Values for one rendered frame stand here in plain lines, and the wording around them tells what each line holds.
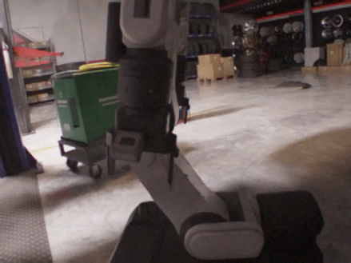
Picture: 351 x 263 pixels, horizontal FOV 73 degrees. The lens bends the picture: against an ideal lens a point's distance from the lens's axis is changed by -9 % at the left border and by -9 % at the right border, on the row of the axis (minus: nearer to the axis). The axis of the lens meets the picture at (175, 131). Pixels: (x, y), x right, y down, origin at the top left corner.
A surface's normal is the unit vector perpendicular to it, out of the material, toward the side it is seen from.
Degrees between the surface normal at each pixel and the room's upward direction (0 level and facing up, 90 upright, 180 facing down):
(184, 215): 90
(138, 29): 90
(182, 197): 90
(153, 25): 90
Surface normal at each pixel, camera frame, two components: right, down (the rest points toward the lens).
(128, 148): 0.03, -0.69
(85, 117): 0.74, 0.01
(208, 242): -0.10, 0.26
